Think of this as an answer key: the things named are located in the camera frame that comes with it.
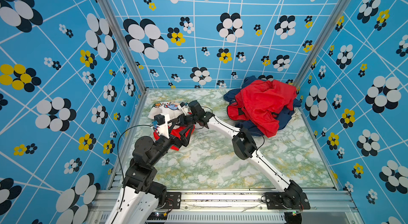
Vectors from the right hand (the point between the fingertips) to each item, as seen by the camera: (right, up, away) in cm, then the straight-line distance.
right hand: (174, 123), depth 96 cm
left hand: (+11, +4, -32) cm, 34 cm away
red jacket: (+49, +13, -14) cm, 52 cm away
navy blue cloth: (+65, +4, -4) cm, 65 cm away
